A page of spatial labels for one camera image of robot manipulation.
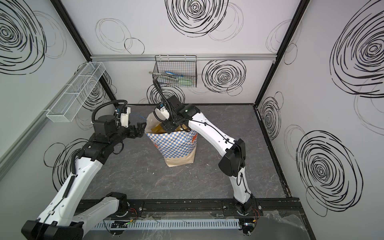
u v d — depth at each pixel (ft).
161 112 2.31
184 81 2.84
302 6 2.36
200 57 2.98
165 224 2.53
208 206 2.48
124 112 2.00
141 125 2.14
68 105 2.42
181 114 1.81
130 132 2.11
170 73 2.96
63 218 1.24
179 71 2.92
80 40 2.71
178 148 2.53
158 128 2.59
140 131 2.15
